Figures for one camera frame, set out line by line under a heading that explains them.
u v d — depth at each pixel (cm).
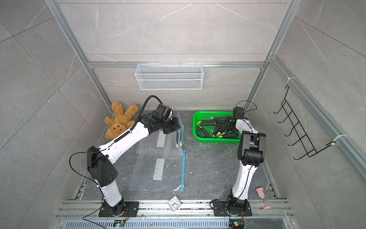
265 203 74
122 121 104
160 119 62
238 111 84
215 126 106
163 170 88
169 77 101
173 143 97
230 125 78
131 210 73
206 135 101
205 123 107
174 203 74
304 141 64
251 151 56
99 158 50
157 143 99
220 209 73
